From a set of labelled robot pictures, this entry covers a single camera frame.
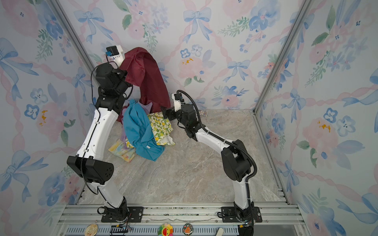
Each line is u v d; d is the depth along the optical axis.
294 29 0.76
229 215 0.73
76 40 0.80
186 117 0.67
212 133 0.60
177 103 0.73
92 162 0.44
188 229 0.70
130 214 0.73
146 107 0.92
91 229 0.70
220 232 0.68
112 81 0.51
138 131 0.88
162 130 0.94
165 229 0.69
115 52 0.54
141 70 0.58
